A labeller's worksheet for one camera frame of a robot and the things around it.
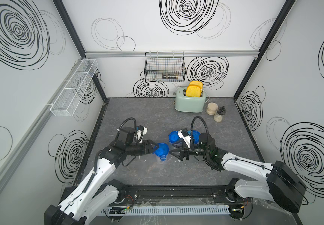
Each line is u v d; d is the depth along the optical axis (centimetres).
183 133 66
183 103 105
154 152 75
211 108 105
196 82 100
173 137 80
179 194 75
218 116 104
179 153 66
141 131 66
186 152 65
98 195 56
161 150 75
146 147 63
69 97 74
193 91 97
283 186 41
